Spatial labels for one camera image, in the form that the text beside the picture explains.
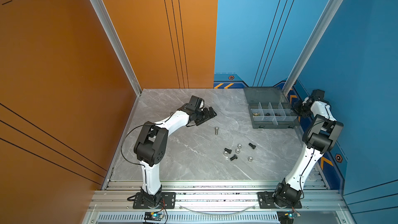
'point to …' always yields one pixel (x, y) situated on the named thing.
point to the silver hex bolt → (216, 130)
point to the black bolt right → (252, 146)
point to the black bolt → (228, 151)
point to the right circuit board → (285, 217)
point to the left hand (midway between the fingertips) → (212, 115)
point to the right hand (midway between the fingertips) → (293, 107)
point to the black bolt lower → (233, 157)
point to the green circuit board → (153, 216)
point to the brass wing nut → (256, 114)
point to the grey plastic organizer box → (270, 108)
